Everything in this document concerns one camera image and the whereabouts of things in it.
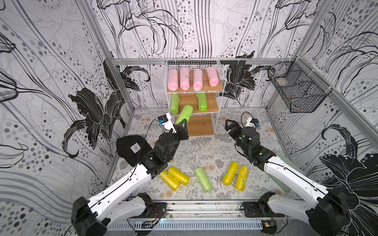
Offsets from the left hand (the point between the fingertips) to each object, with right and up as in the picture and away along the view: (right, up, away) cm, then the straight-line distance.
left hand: (187, 124), depth 70 cm
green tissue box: (+55, -20, +14) cm, 60 cm away
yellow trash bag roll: (-10, -31, +10) cm, 34 cm away
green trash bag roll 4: (+9, -32, +12) cm, 35 cm away
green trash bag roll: (+8, +11, +13) cm, 19 cm away
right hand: (+23, 0, +8) cm, 24 cm away
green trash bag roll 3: (-1, +5, +1) cm, 5 cm away
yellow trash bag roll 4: (+28, -32, +9) cm, 44 cm away
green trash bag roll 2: (-8, +14, +16) cm, 23 cm away
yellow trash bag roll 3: (+24, -28, +11) cm, 38 cm away
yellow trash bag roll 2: (-4, -30, +11) cm, 32 cm away
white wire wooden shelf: (+9, 0, +38) cm, 39 cm away
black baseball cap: (-35, -15, +20) cm, 43 cm away
